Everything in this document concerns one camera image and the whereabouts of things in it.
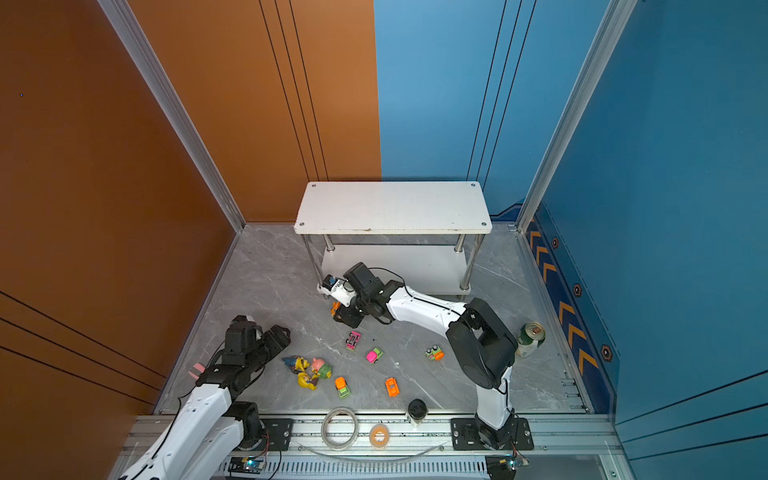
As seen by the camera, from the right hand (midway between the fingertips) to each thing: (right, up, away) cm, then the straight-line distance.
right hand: (338, 312), depth 86 cm
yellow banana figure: (-8, -17, -6) cm, 20 cm away
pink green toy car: (+10, -12, -2) cm, 16 cm away
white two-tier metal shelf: (+29, +24, +33) cm, 50 cm away
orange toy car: (+16, -19, -7) cm, 25 cm away
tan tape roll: (+12, -29, -10) cm, 33 cm away
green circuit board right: (+42, -33, -16) cm, 56 cm away
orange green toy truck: (+2, -18, -7) cm, 19 cm away
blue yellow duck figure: (-11, -14, -3) cm, 18 cm away
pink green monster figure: (-3, -15, -5) cm, 16 cm away
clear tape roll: (-1, -28, -11) cm, 31 cm away
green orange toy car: (+28, -12, -1) cm, 30 cm away
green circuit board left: (-19, -34, -15) cm, 41 cm away
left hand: (-17, -7, +1) cm, 18 cm away
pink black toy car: (+4, -9, +1) cm, 10 cm away
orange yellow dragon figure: (0, +2, -3) cm, 4 cm away
